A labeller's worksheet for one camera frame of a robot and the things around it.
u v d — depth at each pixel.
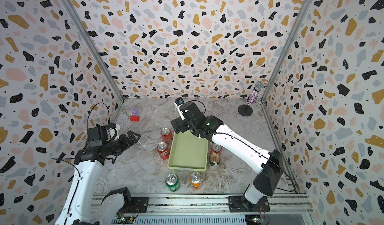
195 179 0.72
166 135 0.89
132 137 0.69
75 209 0.39
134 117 1.09
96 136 0.57
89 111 0.92
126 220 0.71
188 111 0.52
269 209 0.70
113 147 0.65
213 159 0.78
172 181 0.72
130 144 0.68
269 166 0.41
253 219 0.71
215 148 0.83
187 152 0.92
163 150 0.82
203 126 0.52
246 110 1.13
